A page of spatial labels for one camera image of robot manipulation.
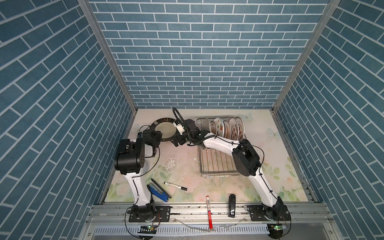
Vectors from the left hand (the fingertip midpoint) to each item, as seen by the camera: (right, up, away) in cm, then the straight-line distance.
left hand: (161, 130), depth 103 cm
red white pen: (+32, -40, -29) cm, 59 cm away
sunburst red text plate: (+36, +2, -8) cm, 37 cm away
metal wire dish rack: (+35, -19, -14) cm, 42 cm away
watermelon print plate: (+44, +2, -15) cm, 46 cm away
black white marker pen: (+16, -30, -21) cm, 40 cm away
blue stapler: (+3, -31, -22) cm, 38 cm away
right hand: (+11, -2, -9) cm, 15 cm away
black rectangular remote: (+44, -37, -27) cm, 63 cm away
